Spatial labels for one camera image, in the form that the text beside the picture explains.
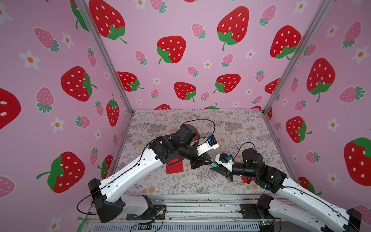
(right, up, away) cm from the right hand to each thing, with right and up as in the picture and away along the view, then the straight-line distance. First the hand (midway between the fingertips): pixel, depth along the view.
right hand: (214, 162), depth 68 cm
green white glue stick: (-1, 0, -5) cm, 5 cm away
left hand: (-2, +3, -6) cm, 7 cm away
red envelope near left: (-22, -8, +20) cm, 30 cm away
